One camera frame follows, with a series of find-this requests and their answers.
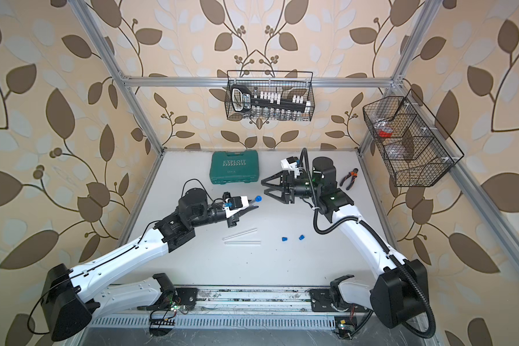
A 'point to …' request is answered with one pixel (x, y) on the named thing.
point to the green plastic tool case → (234, 167)
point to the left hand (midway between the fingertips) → (251, 197)
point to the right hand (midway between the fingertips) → (263, 188)
